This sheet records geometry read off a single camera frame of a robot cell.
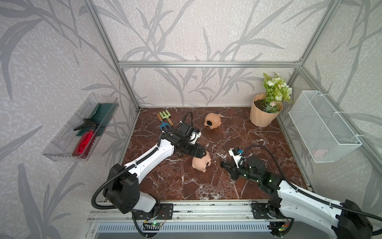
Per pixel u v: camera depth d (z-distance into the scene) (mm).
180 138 590
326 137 600
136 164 444
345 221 404
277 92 886
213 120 1016
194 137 702
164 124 1087
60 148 586
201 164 812
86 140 598
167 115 1153
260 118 990
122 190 410
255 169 590
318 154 717
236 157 693
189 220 728
